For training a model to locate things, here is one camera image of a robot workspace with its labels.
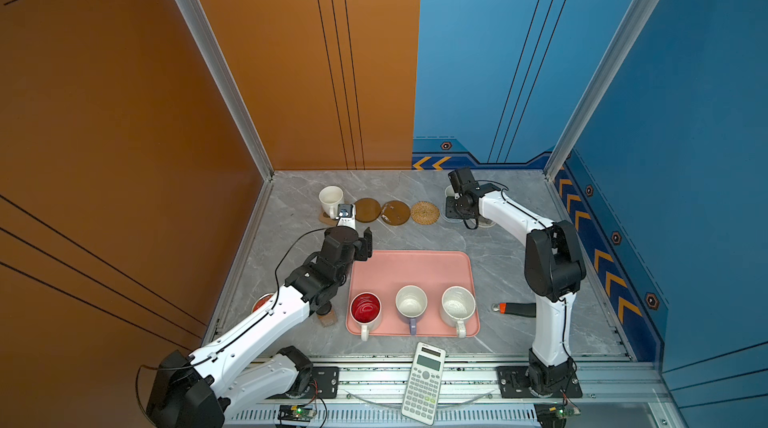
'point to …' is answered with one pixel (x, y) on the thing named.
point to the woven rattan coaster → (424, 212)
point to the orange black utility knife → (517, 309)
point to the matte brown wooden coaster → (367, 210)
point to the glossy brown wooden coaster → (395, 212)
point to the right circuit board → (554, 414)
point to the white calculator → (423, 388)
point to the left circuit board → (296, 413)
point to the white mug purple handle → (411, 302)
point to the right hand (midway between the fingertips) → (452, 210)
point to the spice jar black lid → (326, 315)
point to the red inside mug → (365, 312)
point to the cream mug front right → (457, 304)
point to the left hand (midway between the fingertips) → (358, 226)
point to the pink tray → (432, 270)
